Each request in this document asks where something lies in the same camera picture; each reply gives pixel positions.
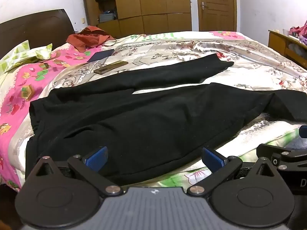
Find silver floral quilt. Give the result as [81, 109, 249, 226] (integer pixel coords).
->
[48, 32, 307, 190]

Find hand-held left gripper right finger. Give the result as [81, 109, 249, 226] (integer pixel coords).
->
[187, 147, 282, 196]

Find grey storage box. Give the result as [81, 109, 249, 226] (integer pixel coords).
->
[99, 11, 118, 23]

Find clear plastic bottle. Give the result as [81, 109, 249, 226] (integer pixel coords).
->
[285, 125, 307, 150]

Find wooden wardrobe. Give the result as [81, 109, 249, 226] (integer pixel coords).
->
[81, 0, 192, 39]

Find dark wooden headboard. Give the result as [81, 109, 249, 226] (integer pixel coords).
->
[0, 9, 76, 60]

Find orange red cloth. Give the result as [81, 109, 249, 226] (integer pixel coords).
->
[66, 25, 116, 53]

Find pink floral cloth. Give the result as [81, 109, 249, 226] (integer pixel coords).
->
[289, 20, 307, 45]

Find black pants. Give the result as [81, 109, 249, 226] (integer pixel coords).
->
[25, 54, 307, 186]

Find wooden desk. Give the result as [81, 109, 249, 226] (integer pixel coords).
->
[268, 30, 307, 68]

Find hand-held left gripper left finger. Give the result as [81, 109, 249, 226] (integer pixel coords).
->
[26, 146, 122, 196]

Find dark blue notebook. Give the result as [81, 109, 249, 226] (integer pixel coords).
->
[87, 49, 115, 63]

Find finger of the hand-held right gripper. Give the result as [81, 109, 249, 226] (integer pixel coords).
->
[256, 144, 307, 171]

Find brown comb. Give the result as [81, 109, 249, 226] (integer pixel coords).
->
[93, 61, 129, 75]

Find green white patterned pillow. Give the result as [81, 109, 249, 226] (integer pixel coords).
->
[0, 39, 53, 73]

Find wooden door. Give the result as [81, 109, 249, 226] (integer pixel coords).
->
[195, 0, 238, 32]

